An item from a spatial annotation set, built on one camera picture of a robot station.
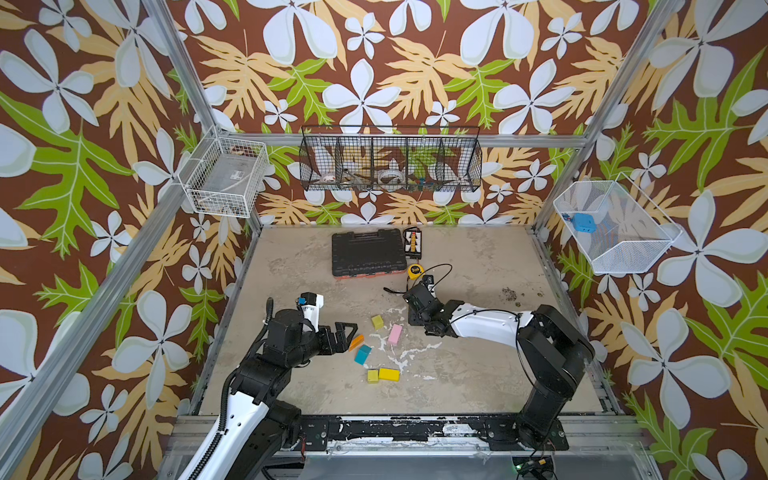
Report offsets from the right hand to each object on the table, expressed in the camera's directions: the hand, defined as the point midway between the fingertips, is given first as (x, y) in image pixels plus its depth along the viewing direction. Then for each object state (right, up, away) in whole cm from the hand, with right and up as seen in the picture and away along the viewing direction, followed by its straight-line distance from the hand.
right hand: (415, 309), depth 94 cm
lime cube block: (-12, -3, -3) cm, 12 cm away
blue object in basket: (+49, +27, -7) cm, 56 cm away
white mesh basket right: (+55, +24, -13) cm, 61 cm away
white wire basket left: (-57, +41, -7) cm, 70 cm away
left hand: (-20, 0, -19) cm, 28 cm away
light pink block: (-6, -7, -3) cm, 10 cm away
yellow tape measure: (+2, +12, +11) cm, 16 cm away
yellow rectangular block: (-8, -17, -10) cm, 21 cm away
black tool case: (-16, +17, +13) cm, 27 cm away
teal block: (-16, -12, -7) cm, 21 cm away
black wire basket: (-8, +49, +4) cm, 50 cm away
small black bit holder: (+1, +22, +21) cm, 30 cm away
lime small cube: (-13, -17, -12) cm, 24 cm away
